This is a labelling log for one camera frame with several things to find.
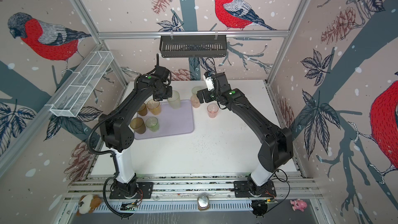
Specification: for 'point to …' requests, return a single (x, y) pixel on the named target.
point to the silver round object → (203, 202)
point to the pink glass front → (212, 110)
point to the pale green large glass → (174, 101)
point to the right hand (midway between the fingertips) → (203, 93)
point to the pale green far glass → (195, 89)
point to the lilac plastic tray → (171, 121)
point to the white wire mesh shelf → (76, 94)
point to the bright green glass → (152, 123)
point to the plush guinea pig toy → (87, 203)
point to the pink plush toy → (298, 204)
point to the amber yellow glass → (154, 106)
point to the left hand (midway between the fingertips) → (168, 94)
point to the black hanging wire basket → (193, 46)
